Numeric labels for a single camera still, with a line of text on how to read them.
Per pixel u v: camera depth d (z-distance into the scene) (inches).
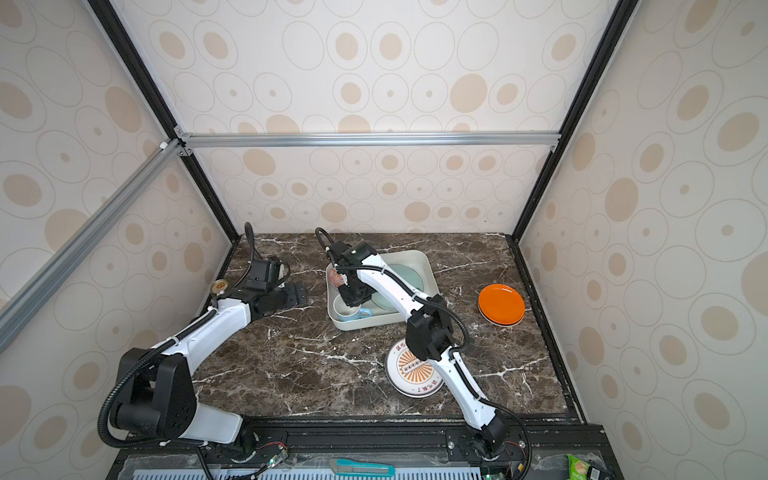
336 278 40.1
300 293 32.4
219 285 36.2
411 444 29.3
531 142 36.9
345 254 27.0
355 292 32.0
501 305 38.3
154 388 16.8
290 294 31.4
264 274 27.0
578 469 27.2
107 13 26.5
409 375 33.2
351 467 27.6
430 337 23.7
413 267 40.9
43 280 21.6
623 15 26.9
